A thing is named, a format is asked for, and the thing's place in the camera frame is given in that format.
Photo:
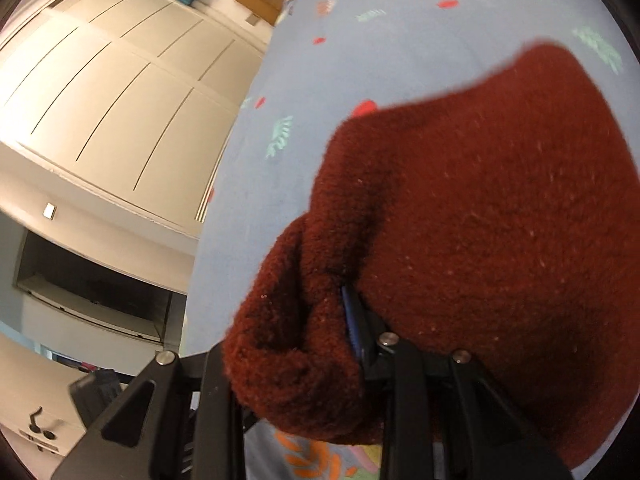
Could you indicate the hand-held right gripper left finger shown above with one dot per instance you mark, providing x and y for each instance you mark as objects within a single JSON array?
[{"x": 210, "y": 410}]

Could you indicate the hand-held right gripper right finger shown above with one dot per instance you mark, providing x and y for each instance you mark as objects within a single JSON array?
[{"x": 351, "y": 321}]

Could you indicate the dark red knitted sweater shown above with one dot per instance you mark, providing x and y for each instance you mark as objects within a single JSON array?
[{"x": 475, "y": 210}]

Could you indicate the dark chair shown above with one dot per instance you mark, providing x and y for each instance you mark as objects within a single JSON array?
[{"x": 97, "y": 395}]

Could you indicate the white drawer cabinet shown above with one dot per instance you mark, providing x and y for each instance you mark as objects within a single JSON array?
[{"x": 30, "y": 390}]

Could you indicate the blue printed blanket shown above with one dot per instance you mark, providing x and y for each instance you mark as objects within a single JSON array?
[{"x": 300, "y": 85}]

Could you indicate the white wardrobe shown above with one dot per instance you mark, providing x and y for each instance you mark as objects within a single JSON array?
[{"x": 115, "y": 100}]

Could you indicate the small white wall switch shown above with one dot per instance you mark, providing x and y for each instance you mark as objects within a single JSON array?
[{"x": 49, "y": 211}]

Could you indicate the wall switch beside headboard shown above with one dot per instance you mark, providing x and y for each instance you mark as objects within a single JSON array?
[{"x": 253, "y": 19}]

